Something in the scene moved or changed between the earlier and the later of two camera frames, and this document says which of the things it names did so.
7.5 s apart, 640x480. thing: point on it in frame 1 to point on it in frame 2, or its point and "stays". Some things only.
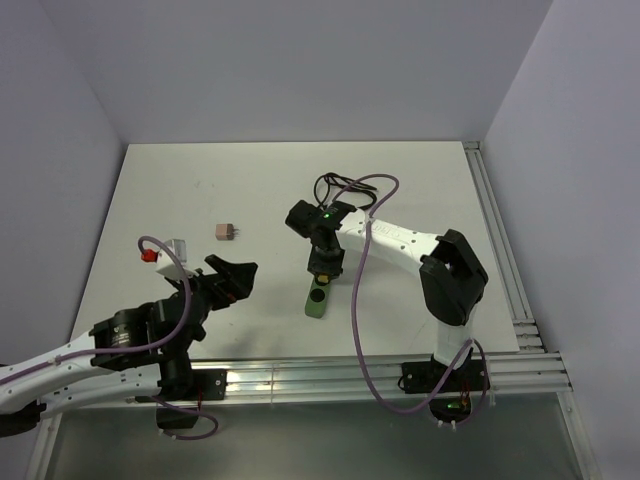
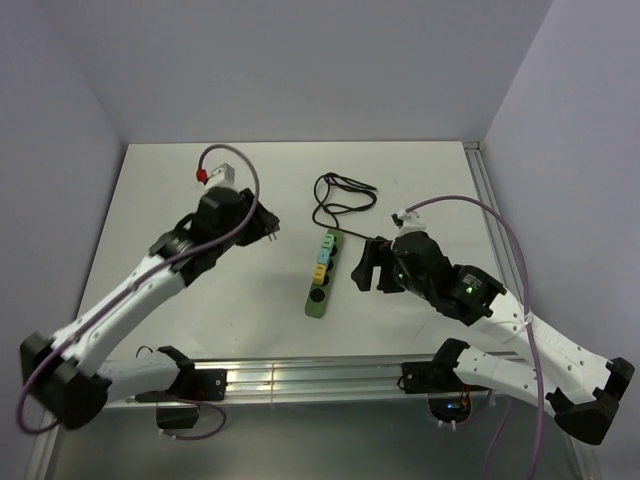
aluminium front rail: (361, 379) stays
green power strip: (317, 299) stays
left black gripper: (240, 283) to (260, 221)
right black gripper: (317, 265) to (375, 252)
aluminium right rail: (527, 333) stays
